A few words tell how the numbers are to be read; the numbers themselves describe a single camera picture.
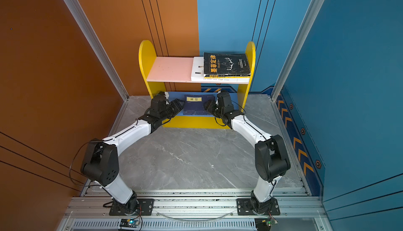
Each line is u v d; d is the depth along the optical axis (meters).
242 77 0.69
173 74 0.73
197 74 0.72
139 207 0.73
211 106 0.79
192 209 0.74
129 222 0.71
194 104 0.92
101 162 0.46
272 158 0.47
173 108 0.78
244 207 0.73
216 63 0.71
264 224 0.71
